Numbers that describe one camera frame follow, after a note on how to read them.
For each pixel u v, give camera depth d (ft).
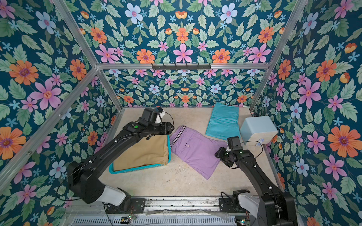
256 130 2.86
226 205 2.40
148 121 1.99
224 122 3.54
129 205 2.33
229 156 2.09
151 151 2.85
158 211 2.36
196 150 3.05
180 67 3.04
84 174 1.36
